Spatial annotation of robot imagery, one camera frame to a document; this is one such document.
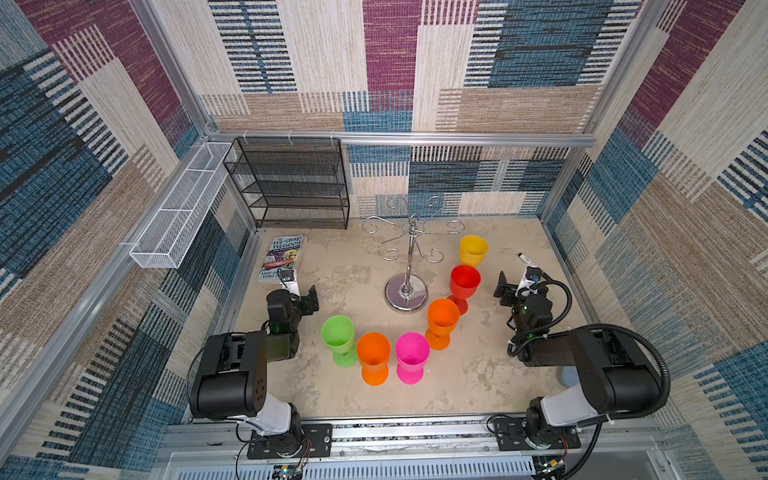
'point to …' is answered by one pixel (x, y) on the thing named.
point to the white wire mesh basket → (163, 239)
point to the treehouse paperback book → (282, 254)
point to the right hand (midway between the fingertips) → (520, 278)
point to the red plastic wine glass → (464, 282)
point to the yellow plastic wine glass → (472, 250)
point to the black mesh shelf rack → (302, 180)
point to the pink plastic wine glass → (411, 352)
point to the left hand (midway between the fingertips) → (301, 287)
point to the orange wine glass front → (443, 316)
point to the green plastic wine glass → (338, 335)
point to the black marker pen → (526, 259)
